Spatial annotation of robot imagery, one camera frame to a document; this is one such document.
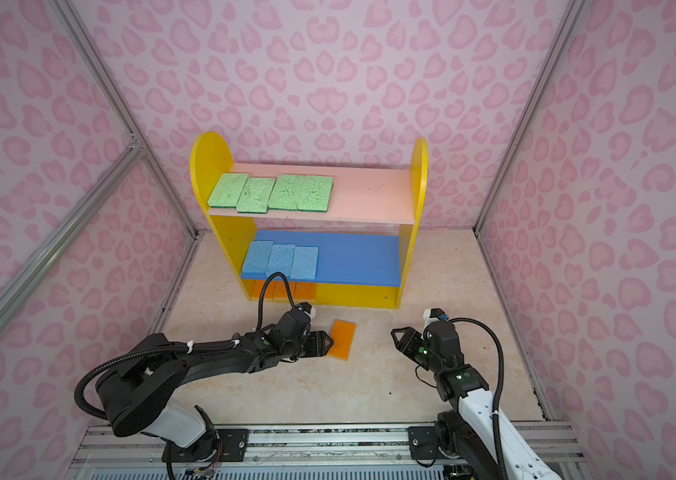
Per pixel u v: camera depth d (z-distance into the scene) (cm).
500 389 56
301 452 73
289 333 69
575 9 69
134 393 44
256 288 101
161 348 48
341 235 119
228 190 71
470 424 55
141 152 92
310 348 78
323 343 80
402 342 74
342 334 90
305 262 91
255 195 70
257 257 93
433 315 76
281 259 93
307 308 83
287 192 71
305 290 100
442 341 62
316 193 71
